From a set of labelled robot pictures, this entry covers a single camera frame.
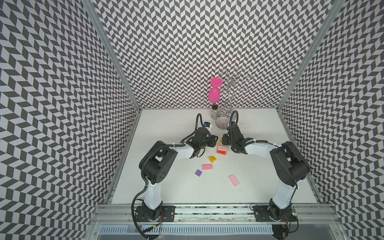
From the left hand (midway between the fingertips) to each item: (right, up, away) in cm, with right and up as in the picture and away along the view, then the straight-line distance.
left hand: (216, 137), depth 94 cm
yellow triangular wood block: (-3, -13, -3) cm, 14 cm away
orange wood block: (+2, -1, -5) cm, 6 cm away
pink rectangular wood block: (-6, -17, -5) cm, 19 cm away
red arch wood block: (+3, -9, -1) cm, 10 cm away
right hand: (+6, -2, +4) cm, 7 cm away
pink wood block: (+9, -23, -10) cm, 27 cm away
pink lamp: (-1, +28, +2) cm, 28 cm away
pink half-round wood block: (+3, -6, -3) cm, 7 cm away
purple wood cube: (-11, -20, -7) cm, 24 cm away
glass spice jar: (0, +17, +14) cm, 22 cm away
